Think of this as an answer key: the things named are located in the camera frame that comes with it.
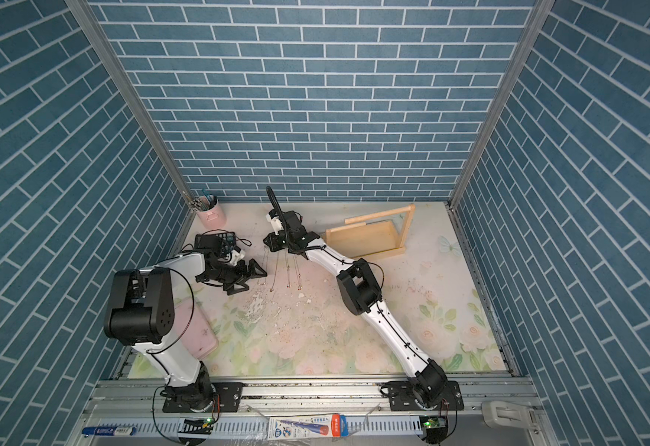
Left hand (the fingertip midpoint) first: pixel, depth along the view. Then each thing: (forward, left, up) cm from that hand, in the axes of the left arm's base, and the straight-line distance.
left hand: (262, 279), depth 93 cm
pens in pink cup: (+31, +27, +6) cm, 42 cm away
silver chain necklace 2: (+10, +2, -4) cm, 11 cm away
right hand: (+16, +2, 0) cm, 16 cm away
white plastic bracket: (-38, -68, 0) cm, 78 cm away
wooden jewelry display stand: (+21, -40, -2) cm, 45 cm away
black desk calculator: (+4, +11, +14) cm, 18 cm away
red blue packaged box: (-40, -18, -3) cm, 44 cm away
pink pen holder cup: (+25, +23, +3) cm, 34 cm away
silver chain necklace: (+5, -3, -4) cm, 7 cm away
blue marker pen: (-41, +31, -3) cm, 52 cm away
